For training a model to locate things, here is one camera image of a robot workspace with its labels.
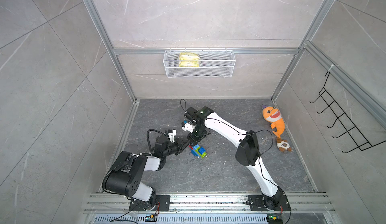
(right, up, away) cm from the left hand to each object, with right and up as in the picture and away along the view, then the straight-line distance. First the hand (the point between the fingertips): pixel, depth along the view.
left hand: (191, 140), depth 86 cm
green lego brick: (+7, -8, -2) cm, 11 cm away
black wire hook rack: (+70, +5, -26) cm, 75 cm away
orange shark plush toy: (+55, +14, +15) cm, 59 cm away
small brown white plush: (+57, -4, +5) cm, 57 cm away
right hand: (+2, -1, 0) cm, 2 cm away
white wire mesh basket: (+14, +49, +14) cm, 53 cm away
